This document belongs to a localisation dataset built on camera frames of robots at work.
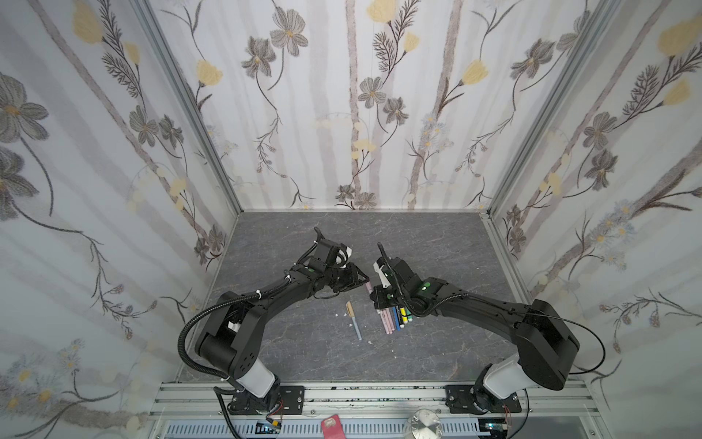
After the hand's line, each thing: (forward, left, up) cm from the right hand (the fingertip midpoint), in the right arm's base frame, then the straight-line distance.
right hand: (365, 289), depth 83 cm
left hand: (+5, 0, +1) cm, 5 cm away
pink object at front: (-35, +7, -10) cm, 37 cm away
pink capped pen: (-6, -8, -11) cm, 15 cm away
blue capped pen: (-7, -12, -12) cm, 18 cm away
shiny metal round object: (-34, -13, +6) cm, 37 cm away
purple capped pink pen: (-5, -10, -11) cm, 15 cm away
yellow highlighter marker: (-5, -14, -11) cm, 18 cm away
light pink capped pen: (+1, -1, 0) cm, 2 cm away
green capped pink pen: (-6, -8, -11) cm, 15 cm away
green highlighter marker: (-5, -16, -10) cm, 19 cm away
